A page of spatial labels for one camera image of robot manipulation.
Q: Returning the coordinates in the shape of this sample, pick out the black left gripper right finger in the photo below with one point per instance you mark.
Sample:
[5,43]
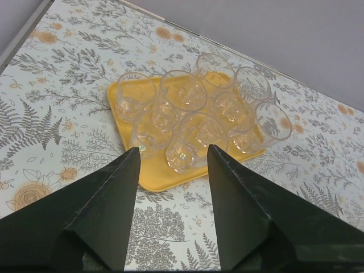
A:
[261,226]

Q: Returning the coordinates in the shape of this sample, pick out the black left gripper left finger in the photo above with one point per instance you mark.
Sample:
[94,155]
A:
[92,215]

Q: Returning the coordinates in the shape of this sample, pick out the yellow plastic tray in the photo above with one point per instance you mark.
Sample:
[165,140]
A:
[155,174]

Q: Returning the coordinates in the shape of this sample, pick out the aluminium back edge rail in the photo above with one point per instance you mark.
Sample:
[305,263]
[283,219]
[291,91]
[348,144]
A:
[18,19]

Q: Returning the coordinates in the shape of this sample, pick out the clear drinking glass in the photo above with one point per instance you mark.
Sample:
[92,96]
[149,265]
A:
[180,93]

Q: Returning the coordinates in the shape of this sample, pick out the floral patterned table mat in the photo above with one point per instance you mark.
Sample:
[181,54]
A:
[57,127]

